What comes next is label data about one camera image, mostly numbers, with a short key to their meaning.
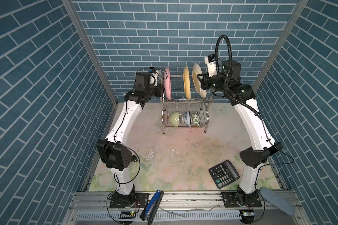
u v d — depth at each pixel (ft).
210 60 1.89
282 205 2.33
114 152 1.50
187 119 3.06
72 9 2.32
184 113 3.16
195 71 2.31
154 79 2.11
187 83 2.38
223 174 2.66
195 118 3.07
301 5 2.31
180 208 2.38
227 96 1.61
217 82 1.88
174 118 3.07
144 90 1.99
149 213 2.25
